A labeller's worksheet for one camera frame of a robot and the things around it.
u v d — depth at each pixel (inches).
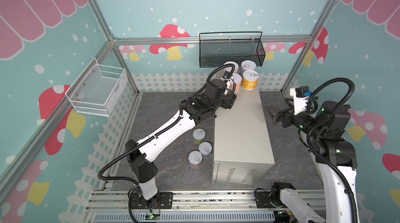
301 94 18.6
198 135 35.7
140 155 16.7
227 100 24.9
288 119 20.3
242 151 27.8
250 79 27.5
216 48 37.2
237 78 27.6
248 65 29.9
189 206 28.8
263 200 29.2
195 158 32.2
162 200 29.2
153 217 28.5
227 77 22.2
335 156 15.3
